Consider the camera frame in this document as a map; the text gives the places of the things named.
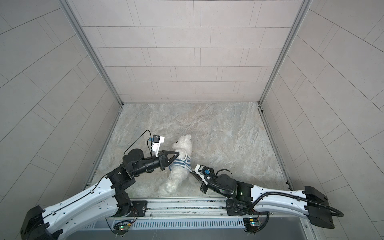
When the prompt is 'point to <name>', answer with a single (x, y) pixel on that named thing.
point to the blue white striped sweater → (184, 162)
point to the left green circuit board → (123, 226)
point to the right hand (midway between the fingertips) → (191, 177)
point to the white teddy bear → (179, 176)
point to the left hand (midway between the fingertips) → (181, 155)
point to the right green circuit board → (251, 224)
